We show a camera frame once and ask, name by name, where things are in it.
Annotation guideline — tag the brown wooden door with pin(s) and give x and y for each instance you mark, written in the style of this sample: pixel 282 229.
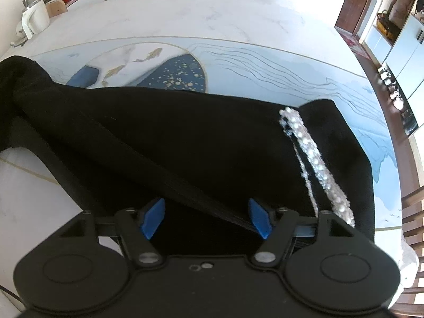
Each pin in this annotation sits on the brown wooden door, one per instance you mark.
pixel 352 15

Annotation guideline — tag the white wall cupboard unit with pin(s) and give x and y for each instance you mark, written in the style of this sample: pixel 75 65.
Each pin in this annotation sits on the white wall cupboard unit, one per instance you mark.
pixel 395 41

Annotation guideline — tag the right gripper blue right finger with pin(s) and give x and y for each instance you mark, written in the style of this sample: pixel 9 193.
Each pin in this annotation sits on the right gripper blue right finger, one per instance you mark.
pixel 260 219

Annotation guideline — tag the brown wooden side chair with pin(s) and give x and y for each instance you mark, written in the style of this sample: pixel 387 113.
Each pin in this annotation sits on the brown wooden side chair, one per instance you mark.
pixel 410 303

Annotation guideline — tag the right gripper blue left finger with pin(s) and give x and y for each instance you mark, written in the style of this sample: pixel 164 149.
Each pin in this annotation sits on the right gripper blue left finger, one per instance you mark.
pixel 152 217

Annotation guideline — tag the black garment with rhinestone trim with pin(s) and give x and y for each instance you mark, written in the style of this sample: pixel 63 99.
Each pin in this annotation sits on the black garment with rhinestone trim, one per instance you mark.
pixel 205 155

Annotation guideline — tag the white electric kettle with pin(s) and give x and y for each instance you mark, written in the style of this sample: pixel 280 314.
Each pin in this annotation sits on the white electric kettle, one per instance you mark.
pixel 35 19

